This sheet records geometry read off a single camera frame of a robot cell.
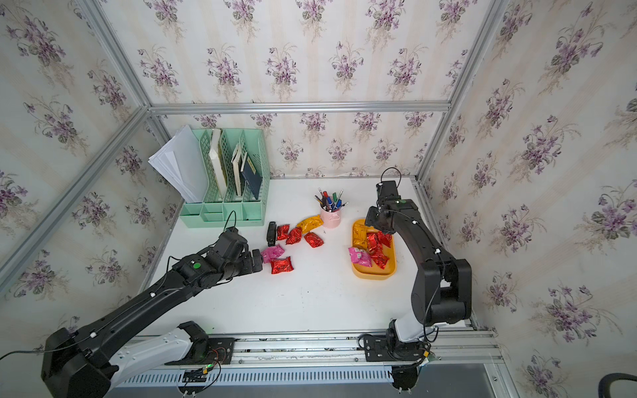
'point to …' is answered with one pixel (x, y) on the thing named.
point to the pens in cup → (327, 203)
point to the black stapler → (271, 234)
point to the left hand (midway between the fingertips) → (256, 263)
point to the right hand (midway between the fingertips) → (378, 221)
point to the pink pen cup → (330, 219)
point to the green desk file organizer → (245, 210)
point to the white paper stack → (180, 163)
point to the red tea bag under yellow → (294, 236)
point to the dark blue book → (252, 177)
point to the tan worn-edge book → (236, 173)
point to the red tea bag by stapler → (283, 231)
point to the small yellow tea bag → (359, 234)
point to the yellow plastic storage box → (375, 273)
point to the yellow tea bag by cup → (310, 224)
